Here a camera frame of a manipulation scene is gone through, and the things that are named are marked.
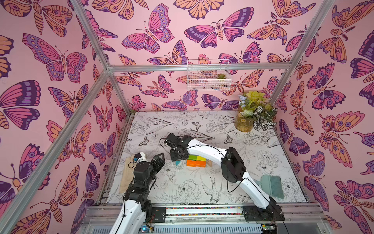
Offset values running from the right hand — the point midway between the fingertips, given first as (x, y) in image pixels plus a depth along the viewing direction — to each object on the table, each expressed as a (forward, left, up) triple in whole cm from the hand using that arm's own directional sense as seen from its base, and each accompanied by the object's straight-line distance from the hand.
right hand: (174, 156), depth 91 cm
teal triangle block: (-3, -2, -2) cm, 4 cm away
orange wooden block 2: (-3, -16, -3) cm, 17 cm away
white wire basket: (+50, -22, +22) cm, 59 cm away
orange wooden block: (-4, -10, -1) cm, 11 cm away
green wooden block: (+1, -11, -3) cm, 12 cm away
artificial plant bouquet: (+29, -53, +18) cm, 63 cm away
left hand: (-4, +6, +9) cm, 11 cm away
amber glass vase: (+23, -46, +6) cm, 52 cm away
